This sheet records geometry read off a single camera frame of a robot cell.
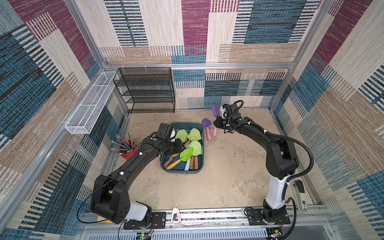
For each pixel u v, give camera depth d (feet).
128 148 2.89
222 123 2.75
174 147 2.38
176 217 2.44
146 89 3.57
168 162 2.91
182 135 3.45
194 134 3.42
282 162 1.70
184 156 3.08
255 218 2.40
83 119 2.33
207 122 3.68
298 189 2.58
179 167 2.94
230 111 2.48
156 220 2.40
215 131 3.05
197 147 3.17
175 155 3.08
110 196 1.35
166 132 2.17
